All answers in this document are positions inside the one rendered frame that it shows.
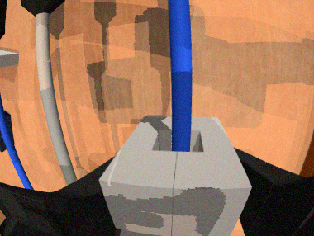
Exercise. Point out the dark blue box with red arrow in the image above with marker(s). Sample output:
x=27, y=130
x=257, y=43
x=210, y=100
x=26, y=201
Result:
x=9, y=122

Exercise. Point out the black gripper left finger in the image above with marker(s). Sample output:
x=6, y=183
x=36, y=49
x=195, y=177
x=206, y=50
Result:
x=78, y=209

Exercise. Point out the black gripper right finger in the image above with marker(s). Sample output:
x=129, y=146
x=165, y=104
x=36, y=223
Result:
x=280, y=202

